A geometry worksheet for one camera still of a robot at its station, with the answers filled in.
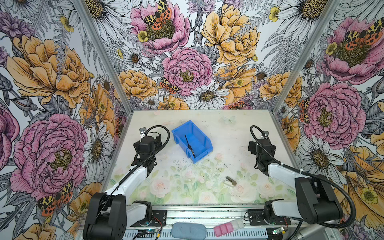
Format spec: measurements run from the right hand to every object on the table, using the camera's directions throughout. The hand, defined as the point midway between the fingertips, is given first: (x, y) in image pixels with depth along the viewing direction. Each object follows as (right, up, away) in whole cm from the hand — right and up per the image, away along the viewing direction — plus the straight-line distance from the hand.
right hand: (260, 146), depth 92 cm
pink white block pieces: (-24, -35, -20) cm, 47 cm away
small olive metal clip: (-18, -19, -8) cm, 27 cm away
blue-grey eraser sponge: (-43, -34, -24) cm, 60 cm away
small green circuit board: (-62, -39, -19) cm, 76 cm away
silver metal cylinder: (+18, -36, -21) cm, 46 cm away
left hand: (-66, +3, -4) cm, 66 cm away
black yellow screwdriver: (-43, -2, +8) cm, 44 cm away
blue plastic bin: (-35, 0, +8) cm, 36 cm away
